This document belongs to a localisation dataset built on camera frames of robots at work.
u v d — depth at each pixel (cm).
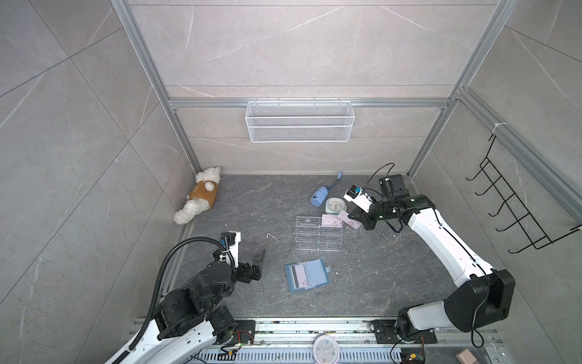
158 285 45
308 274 86
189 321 45
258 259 57
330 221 92
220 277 46
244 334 72
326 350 69
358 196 68
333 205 104
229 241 54
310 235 95
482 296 39
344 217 80
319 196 104
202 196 100
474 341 38
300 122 101
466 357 68
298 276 86
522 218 63
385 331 73
